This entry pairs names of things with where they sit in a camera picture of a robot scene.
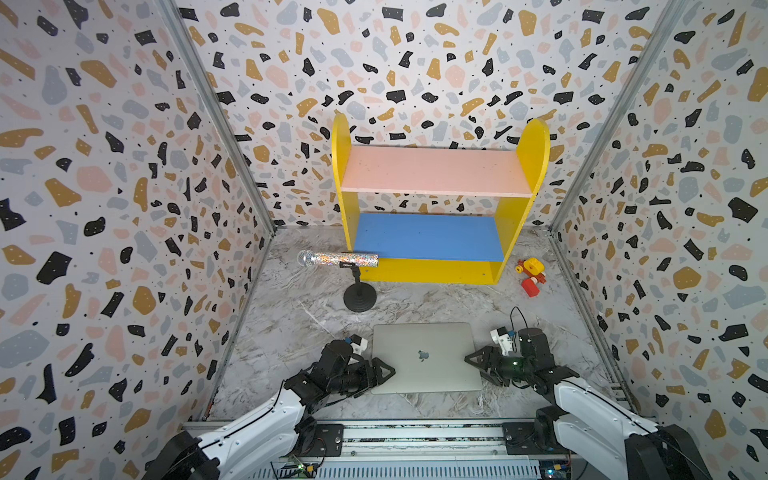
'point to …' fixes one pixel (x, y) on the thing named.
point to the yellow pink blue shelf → (436, 214)
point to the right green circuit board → (555, 469)
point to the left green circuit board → (298, 471)
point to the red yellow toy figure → (535, 269)
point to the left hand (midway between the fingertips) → (392, 377)
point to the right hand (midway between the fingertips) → (471, 364)
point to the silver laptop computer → (426, 358)
